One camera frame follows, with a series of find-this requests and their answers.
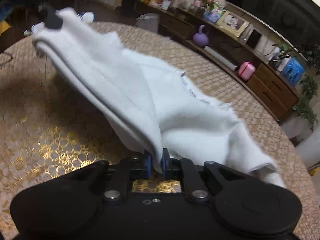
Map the banana print fabric basket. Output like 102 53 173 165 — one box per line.
77 12 95 24

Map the blue photo print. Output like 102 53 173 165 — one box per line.
281 58 305 86

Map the gold floral tablecloth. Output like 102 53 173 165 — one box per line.
1 22 319 239

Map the white flat box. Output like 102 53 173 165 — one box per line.
204 46 238 71

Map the green leafy plant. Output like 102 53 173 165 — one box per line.
293 43 319 131

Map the white cylindrical appliance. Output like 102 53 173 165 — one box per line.
296 127 320 169

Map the black speaker box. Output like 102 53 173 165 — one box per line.
246 29 262 49

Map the wooden tv cabinet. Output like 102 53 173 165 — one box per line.
135 2 298 122

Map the small green potted plant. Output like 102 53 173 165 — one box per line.
268 43 294 69

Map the translucent plastic bag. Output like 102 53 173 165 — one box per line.
136 13 160 34

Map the gold framed photo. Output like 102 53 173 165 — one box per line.
217 10 249 37

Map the white daydream sweatshirt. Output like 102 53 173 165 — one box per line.
32 8 285 187

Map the pink case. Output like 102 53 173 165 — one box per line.
238 61 256 81

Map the purple gourd toy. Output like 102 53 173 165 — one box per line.
193 24 209 48

